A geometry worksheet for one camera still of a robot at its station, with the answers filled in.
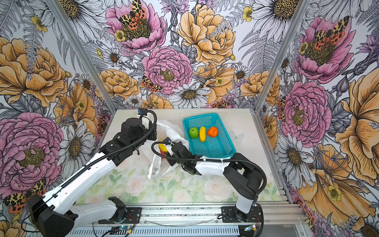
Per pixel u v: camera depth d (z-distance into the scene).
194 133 0.99
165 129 0.74
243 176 0.46
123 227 0.71
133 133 0.54
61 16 0.74
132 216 0.74
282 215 0.77
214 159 0.56
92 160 0.48
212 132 1.01
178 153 0.66
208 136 1.05
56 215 0.39
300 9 0.73
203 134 1.02
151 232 0.70
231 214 0.74
